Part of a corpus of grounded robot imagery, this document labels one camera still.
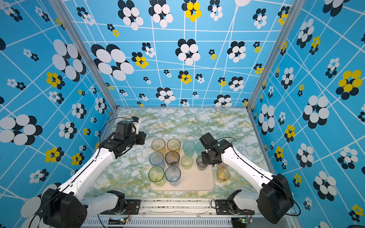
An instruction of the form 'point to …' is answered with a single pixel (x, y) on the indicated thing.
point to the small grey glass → (200, 165)
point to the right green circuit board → (244, 220)
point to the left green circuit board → (121, 221)
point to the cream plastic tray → (191, 179)
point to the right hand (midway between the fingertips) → (209, 159)
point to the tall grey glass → (172, 158)
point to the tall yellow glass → (173, 144)
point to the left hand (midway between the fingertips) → (147, 133)
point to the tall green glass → (156, 175)
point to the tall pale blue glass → (173, 175)
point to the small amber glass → (223, 174)
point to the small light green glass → (187, 162)
